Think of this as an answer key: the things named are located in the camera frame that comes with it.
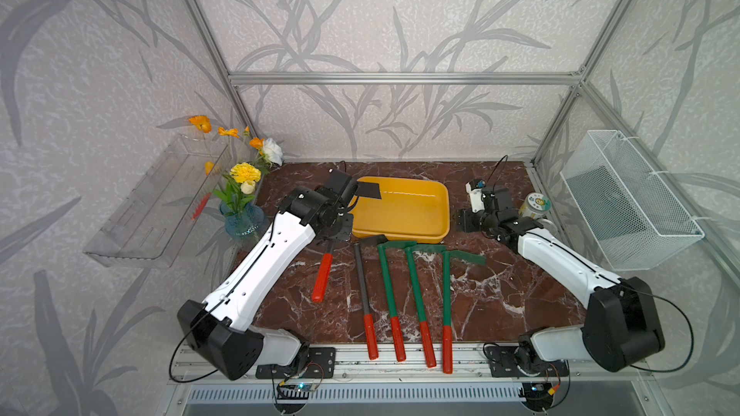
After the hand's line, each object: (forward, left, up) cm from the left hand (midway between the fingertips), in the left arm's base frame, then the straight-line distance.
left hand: (341, 231), depth 74 cm
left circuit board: (-33, +10, -24) cm, 41 cm away
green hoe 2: (-19, -29, -20) cm, 40 cm away
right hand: (+12, -36, -8) cm, 39 cm away
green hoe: (-18, -23, -20) cm, 35 cm away
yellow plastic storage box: (+22, -22, -22) cm, 38 cm away
